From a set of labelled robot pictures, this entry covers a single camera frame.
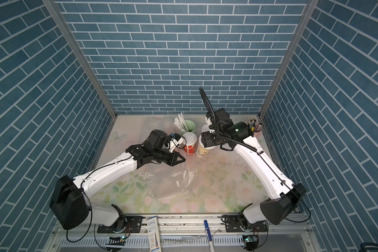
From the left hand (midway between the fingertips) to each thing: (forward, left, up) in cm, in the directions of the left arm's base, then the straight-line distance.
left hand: (188, 161), depth 76 cm
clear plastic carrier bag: (-4, +14, -16) cm, 21 cm away
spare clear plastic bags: (+31, +38, -19) cm, 53 cm away
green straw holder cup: (+29, -1, -7) cm, 30 cm away
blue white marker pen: (-32, -11, -17) cm, 38 cm away
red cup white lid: (+23, -9, -1) cm, 25 cm away
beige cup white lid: (+5, -7, +2) cm, 9 cm away
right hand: (+8, -10, +9) cm, 15 cm away
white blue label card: (-28, +15, -17) cm, 36 cm away
